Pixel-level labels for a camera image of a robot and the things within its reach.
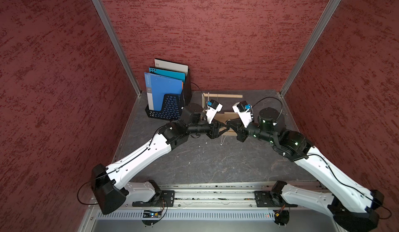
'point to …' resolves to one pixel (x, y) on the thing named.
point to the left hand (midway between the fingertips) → (224, 129)
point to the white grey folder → (171, 66)
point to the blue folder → (157, 87)
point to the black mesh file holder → (173, 104)
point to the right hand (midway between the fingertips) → (227, 125)
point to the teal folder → (173, 75)
